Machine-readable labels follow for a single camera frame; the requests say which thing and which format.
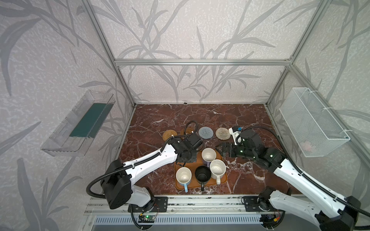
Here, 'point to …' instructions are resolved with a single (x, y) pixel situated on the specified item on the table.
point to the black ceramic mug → (203, 174)
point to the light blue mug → (183, 175)
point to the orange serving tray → (200, 161)
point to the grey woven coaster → (205, 133)
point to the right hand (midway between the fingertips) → (220, 143)
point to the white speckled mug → (218, 168)
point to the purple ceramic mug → (208, 155)
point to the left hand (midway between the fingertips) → (194, 154)
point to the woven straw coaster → (167, 134)
